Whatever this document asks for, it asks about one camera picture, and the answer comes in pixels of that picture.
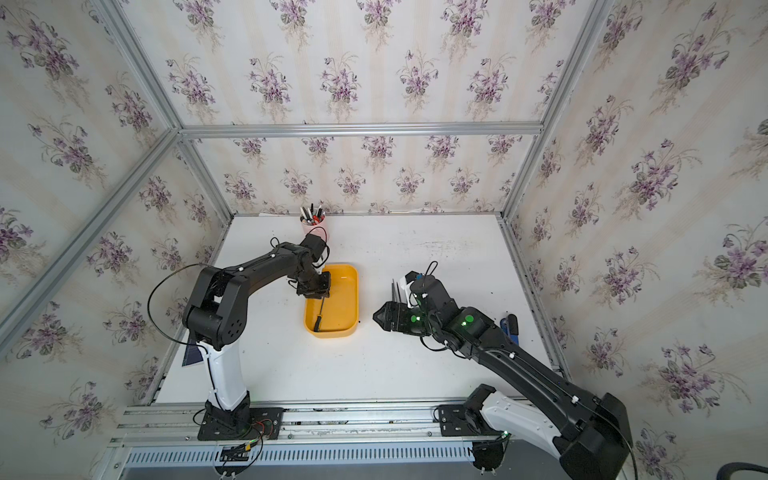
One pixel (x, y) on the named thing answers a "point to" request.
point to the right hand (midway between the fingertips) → (387, 320)
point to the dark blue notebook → (192, 355)
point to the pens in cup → (309, 216)
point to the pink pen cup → (315, 229)
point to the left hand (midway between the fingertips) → (330, 295)
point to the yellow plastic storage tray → (340, 315)
